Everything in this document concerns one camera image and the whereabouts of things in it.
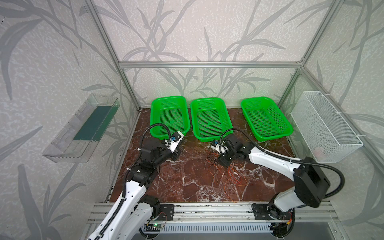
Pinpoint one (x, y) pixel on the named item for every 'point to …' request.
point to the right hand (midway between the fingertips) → (220, 152)
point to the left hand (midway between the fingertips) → (184, 136)
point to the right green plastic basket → (266, 119)
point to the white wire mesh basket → (329, 135)
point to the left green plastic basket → (171, 111)
